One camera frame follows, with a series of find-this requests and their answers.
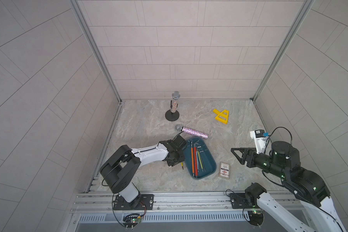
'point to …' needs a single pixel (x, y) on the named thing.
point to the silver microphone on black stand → (172, 115)
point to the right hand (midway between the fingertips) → (233, 150)
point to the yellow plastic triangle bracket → (222, 116)
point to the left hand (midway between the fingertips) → (184, 160)
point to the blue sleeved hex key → (197, 159)
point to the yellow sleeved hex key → (181, 165)
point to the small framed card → (224, 170)
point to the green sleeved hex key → (199, 158)
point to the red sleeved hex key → (195, 157)
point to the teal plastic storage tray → (208, 156)
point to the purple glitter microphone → (190, 131)
